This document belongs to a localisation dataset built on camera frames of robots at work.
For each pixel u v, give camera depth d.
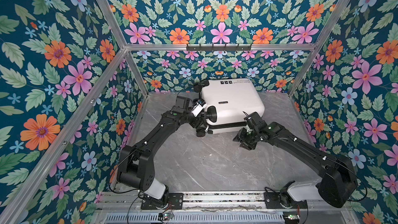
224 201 0.75
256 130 0.62
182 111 0.66
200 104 0.75
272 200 0.73
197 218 0.70
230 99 0.89
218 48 0.92
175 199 0.74
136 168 0.44
